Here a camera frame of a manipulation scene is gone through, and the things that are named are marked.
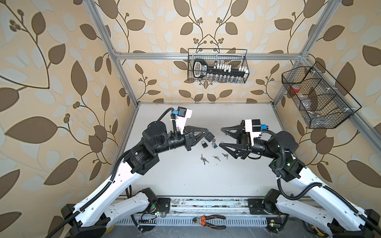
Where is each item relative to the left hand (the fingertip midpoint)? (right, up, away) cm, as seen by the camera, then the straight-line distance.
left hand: (208, 132), depth 53 cm
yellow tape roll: (-45, -47, +15) cm, 67 cm away
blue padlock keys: (+8, -19, +38) cm, 44 cm away
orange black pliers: (-2, -44, +17) cm, 47 cm away
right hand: (+5, -2, 0) cm, 5 cm away
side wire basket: (+59, +13, +20) cm, 63 cm away
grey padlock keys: (0, -21, +38) cm, 43 cm away
